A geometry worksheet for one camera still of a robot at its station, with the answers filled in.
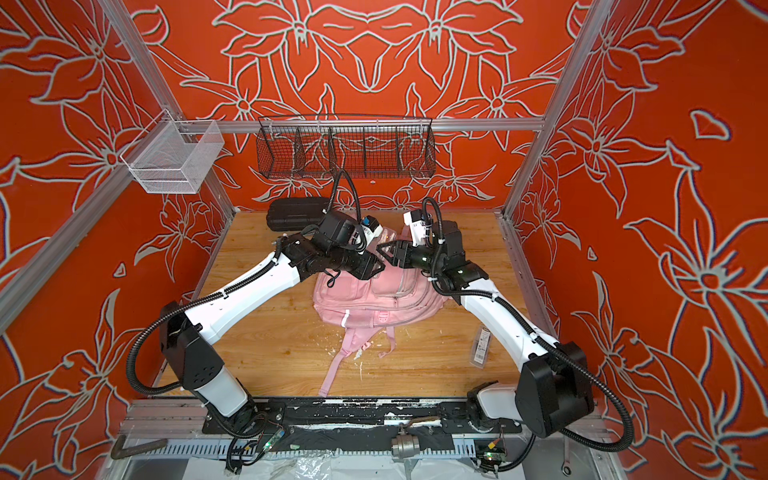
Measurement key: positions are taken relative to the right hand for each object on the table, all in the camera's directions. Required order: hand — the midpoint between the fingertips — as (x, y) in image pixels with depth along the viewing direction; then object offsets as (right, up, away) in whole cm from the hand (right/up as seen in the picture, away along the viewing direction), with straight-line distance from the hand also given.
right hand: (379, 247), depth 74 cm
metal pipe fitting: (+6, -45, -8) cm, 46 cm away
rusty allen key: (-61, -48, -6) cm, 78 cm away
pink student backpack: (-2, -17, +11) cm, 21 cm away
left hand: (0, -3, +1) cm, 3 cm away
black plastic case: (-32, +11, +33) cm, 48 cm away
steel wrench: (+43, -50, -8) cm, 66 cm away
